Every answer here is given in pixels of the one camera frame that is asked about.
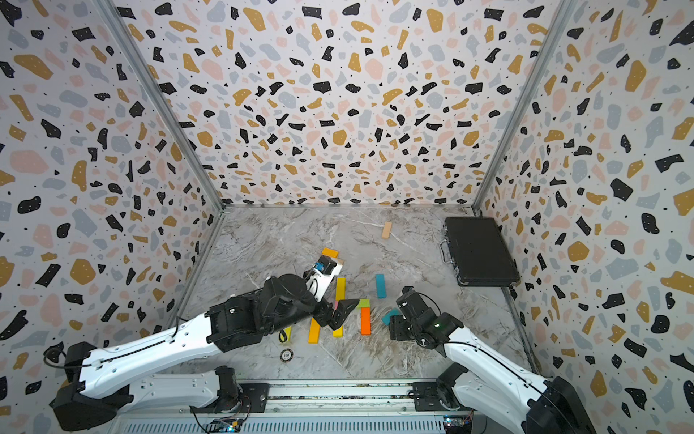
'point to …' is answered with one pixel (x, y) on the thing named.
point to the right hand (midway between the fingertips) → (397, 325)
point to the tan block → (387, 230)
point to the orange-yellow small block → (330, 252)
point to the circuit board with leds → (229, 425)
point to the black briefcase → (474, 246)
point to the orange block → (366, 321)
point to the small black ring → (285, 360)
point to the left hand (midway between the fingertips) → (348, 289)
